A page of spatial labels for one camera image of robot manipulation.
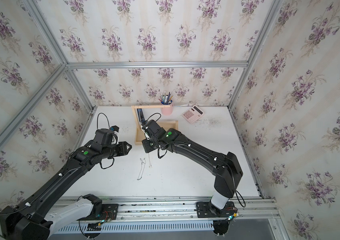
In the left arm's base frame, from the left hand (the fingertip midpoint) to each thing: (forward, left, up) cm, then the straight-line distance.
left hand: (132, 147), depth 77 cm
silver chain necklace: (0, -4, -18) cm, 18 cm away
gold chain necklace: (-2, -8, -17) cm, 19 cm away
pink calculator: (+39, -39, -16) cm, 57 cm away
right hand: (+2, -8, 0) cm, 9 cm away
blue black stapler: (+39, +2, -17) cm, 42 cm away
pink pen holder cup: (+42, -18, -16) cm, 49 cm away
